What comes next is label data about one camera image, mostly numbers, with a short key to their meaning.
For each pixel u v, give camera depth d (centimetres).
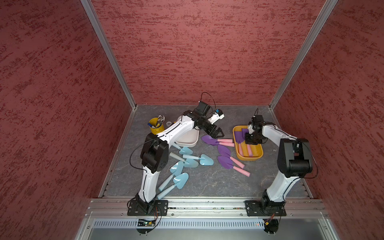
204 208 75
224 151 95
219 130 76
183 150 95
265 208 67
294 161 50
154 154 52
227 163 90
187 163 90
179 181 82
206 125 76
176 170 87
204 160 90
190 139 100
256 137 82
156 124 95
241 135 100
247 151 93
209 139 101
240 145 97
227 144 95
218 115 78
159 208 75
